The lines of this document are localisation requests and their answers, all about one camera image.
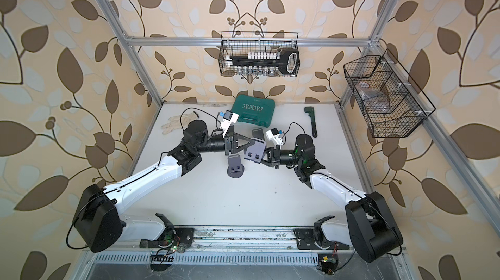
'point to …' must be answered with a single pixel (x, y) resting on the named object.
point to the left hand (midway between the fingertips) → (248, 139)
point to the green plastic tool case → (256, 111)
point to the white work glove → (178, 122)
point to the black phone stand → (258, 133)
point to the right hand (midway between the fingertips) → (253, 160)
